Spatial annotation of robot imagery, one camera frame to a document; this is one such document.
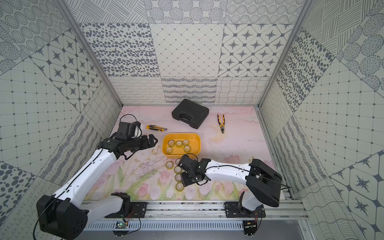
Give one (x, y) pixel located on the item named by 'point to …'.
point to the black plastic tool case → (190, 113)
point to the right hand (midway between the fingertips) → (186, 182)
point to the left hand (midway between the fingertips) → (150, 139)
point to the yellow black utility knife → (156, 128)
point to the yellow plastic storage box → (194, 139)
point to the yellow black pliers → (222, 124)
